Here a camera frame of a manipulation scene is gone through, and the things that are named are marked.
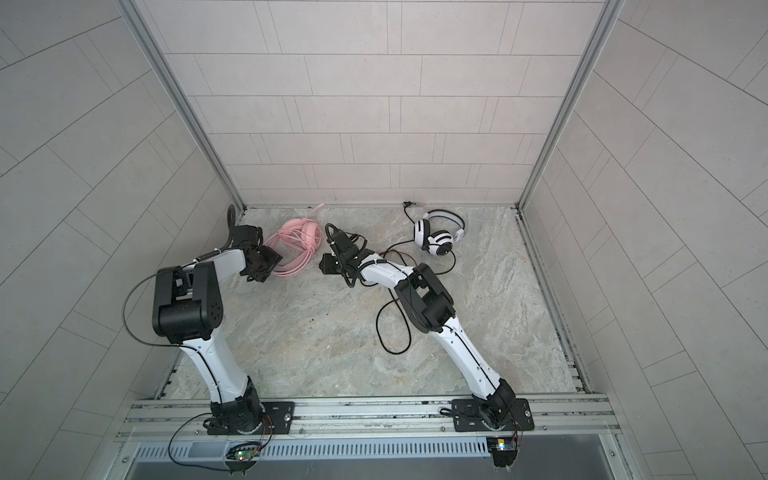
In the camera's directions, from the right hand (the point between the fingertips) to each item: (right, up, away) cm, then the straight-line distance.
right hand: (321, 265), depth 99 cm
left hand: (-14, +4, +3) cm, 15 cm away
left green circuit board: (-9, -38, -34) cm, 52 cm away
